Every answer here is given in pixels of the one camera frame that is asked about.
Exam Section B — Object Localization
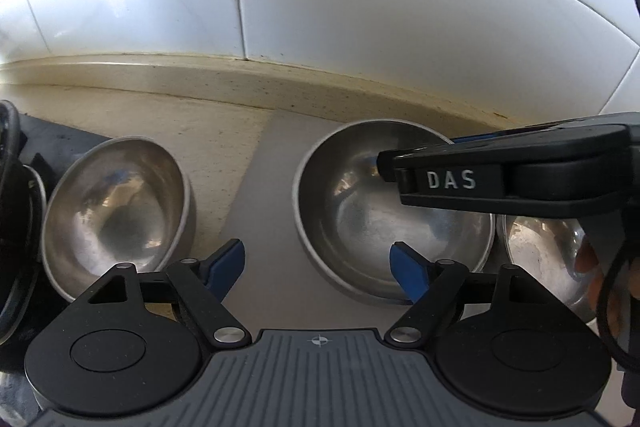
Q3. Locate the black gas stove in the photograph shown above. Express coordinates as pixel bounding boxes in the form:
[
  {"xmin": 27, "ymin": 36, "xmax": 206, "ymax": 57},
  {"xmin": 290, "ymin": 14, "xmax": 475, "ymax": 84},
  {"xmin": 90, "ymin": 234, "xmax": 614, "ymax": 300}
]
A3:
[{"xmin": 0, "ymin": 113, "xmax": 119, "ymax": 415}]

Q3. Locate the small steel bowl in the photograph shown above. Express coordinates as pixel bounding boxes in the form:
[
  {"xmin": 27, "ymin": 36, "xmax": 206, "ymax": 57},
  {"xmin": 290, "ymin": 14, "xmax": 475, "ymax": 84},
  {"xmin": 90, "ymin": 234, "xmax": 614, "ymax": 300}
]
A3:
[{"xmin": 502, "ymin": 212, "xmax": 602, "ymax": 324}]

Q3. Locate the deep steel bowl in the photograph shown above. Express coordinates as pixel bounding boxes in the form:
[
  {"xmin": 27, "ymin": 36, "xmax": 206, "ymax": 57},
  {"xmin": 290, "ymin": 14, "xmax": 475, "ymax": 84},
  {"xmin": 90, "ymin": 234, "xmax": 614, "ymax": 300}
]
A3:
[{"xmin": 292, "ymin": 119, "xmax": 496, "ymax": 306}]

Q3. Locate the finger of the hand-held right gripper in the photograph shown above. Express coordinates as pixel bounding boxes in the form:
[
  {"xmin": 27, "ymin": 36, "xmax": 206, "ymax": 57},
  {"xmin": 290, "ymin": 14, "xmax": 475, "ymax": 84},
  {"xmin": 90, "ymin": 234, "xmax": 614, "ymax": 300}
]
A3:
[
  {"xmin": 452, "ymin": 110, "xmax": 640, "ymax": 144},
  {"xmin": 377, "ymin": 125, "xmax": 632, "ymax": 210}
]

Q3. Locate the person's right hand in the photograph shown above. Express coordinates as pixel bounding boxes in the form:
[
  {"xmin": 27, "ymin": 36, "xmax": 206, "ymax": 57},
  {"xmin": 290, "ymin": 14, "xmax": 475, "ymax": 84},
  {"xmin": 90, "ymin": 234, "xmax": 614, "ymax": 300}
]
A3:
[{"xmin": 574, "ymin": 236, "xmax": 609, "ymax": 314}]

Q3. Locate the wide steel bowl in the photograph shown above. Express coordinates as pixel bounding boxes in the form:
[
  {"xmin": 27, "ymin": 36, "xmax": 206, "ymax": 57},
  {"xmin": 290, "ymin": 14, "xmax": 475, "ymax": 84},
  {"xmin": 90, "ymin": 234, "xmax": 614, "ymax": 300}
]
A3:
[{"xmin": 41, "ymin": 136, "xmax": 194, "ymax": 304}]

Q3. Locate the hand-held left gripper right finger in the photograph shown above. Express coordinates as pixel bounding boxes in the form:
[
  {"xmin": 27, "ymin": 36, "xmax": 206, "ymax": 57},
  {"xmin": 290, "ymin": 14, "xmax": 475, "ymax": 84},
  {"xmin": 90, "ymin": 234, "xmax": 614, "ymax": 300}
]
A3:
[{"xmin": 384, "ymin": 241, "xmax": 549, "ymax": 349}]

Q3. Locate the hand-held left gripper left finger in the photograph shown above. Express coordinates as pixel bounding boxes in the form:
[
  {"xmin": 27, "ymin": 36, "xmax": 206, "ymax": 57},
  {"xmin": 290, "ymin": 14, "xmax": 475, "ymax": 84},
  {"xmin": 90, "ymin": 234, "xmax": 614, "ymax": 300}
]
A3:
[{"xmin": 87, "ymin": 239, "xmax": 252, "ymax": 349}]

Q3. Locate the black pan support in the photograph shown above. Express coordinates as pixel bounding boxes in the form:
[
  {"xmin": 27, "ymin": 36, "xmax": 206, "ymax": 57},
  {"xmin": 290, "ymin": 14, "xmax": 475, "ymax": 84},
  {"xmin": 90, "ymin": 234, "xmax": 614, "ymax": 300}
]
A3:
[{"xmin": 0, "ymin": 101, "xmax": 49, "ymax": 344}]

